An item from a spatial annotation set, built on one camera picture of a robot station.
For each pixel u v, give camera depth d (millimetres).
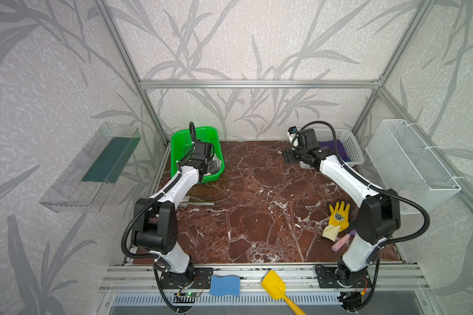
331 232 836
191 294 707
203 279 722
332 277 734
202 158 704
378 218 461
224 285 707
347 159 1079
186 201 938
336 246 793
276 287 709
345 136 1150
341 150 1116
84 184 641
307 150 667
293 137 773
